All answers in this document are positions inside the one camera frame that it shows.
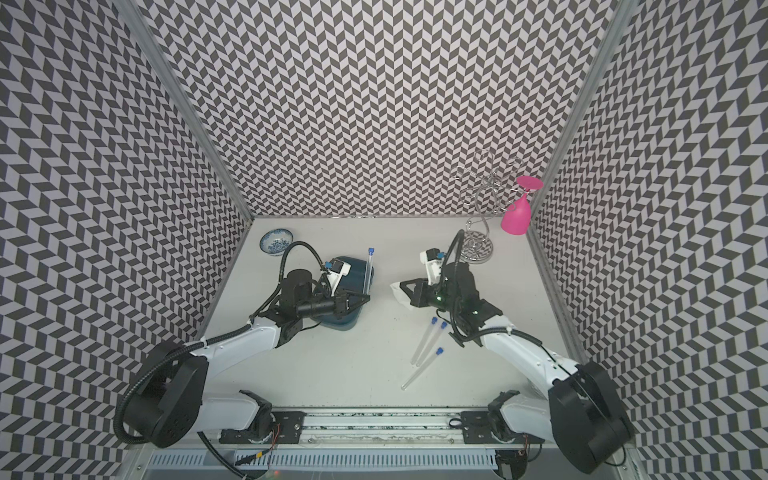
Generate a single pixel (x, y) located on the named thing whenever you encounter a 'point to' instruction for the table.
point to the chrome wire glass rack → (486, 185)
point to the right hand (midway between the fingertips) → (401, 290)
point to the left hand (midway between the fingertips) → (367, 301)
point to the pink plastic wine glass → (516, 217)
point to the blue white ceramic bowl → (275, 242)
